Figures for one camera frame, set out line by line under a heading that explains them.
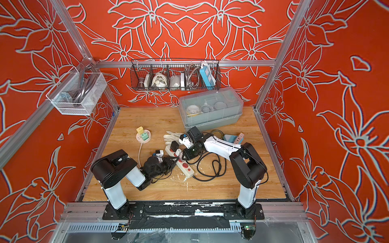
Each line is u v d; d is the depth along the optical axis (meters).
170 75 1.00
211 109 0.97
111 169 0.50
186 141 0.82
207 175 0.85
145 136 0.95
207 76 0.87
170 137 1.01
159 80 0.90
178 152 0.88
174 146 0.92
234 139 0.96
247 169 0.47
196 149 0.75
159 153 0.87
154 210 0.75
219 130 1.04
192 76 0.83
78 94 0.78
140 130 0.98
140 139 0.98
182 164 0.85
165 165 0.80
